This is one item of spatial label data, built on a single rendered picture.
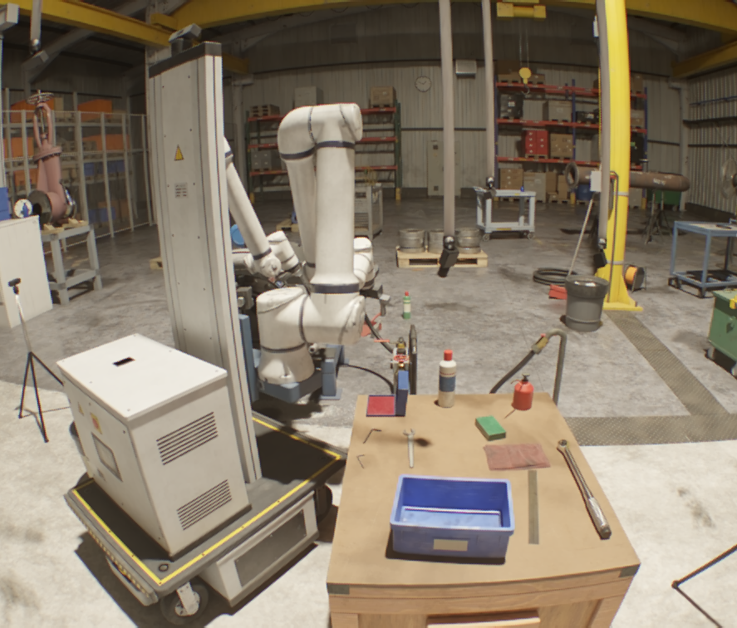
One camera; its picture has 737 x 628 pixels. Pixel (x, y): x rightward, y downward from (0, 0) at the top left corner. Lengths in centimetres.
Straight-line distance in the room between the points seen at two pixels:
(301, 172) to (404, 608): 131
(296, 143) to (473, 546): 124
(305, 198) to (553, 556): 131
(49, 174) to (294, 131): 538
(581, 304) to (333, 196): 304
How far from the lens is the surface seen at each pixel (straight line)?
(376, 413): 183
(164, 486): 139
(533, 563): 127
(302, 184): 158
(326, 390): 293
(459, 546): 122
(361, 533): 132
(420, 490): 134
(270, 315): 147
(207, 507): 152
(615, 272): 509
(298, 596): 179
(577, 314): 419
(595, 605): 146
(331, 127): 146
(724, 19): 1577
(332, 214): 142
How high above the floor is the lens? 140
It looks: 18 degrees down
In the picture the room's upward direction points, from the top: 2 degrees counter-clockwise
